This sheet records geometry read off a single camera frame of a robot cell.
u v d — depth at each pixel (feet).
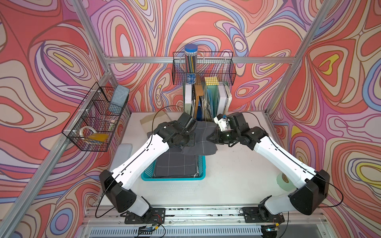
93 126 2.36
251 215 2.39
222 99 3.08
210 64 3.05
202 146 2.48
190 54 2.36
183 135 1.63
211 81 2.98
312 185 1.30
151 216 2.36
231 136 2.05
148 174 2.69
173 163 2.84
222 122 2.28
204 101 3.06
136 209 1.75
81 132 2.17
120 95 2.64
